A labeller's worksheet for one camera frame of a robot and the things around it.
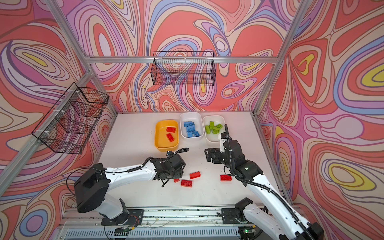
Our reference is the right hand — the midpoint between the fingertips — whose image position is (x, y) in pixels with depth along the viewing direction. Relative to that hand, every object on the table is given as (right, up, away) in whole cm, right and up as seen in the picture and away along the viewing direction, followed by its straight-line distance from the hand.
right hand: (213, 154), depth 77 cm
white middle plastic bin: (-9, +22, +35) cm, 42 cm away
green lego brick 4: (+9, +15, +31) cm, 36 cm away
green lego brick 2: (+3, +16, +30) cm, 34 cm away
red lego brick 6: (+7, -15, +7) cm, 18 cm away
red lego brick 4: (-10, -14, +9) cm, 19 cm away
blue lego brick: (-14, +17, +31) cm, 38 cm away
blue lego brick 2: (-12, +13, +28) cm, 33 cm away
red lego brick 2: (-27, +7, +25) cm, 37 cm away
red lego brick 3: (-20, -16, +7) cm, 27 cm away
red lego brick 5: (-14, -18, +8) cm, 25 cm away
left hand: (-18, -13, +8) cm, 24 cm away
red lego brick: (-27, +12, +31) cm, 43 cm away
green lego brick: (0, +12, +28) cm, 31 cm away
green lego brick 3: (+5, +12, +25) cm, 28 cm away
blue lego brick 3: (-13, +9, +25) cm, 29 cm away
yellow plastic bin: (-32, +3, +25) cm, 41 cm away
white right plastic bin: (+8, +20, +35) cm, 41 cm away
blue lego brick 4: (-9, +9, +28) cm, 30 cm away
